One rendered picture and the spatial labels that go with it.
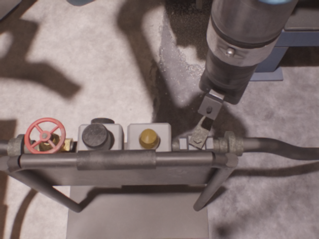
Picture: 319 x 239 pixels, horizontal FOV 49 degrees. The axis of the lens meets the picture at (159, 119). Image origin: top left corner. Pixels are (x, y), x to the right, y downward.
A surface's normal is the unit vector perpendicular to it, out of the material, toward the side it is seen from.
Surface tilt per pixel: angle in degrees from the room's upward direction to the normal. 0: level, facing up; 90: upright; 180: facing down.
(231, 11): 90
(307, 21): 0
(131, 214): 0
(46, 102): 0
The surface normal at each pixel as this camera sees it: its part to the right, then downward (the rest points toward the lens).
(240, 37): -0.33, 0.88
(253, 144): -0.06, -0.12
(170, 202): 0.00, -0.37
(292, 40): 0.01, 0.93
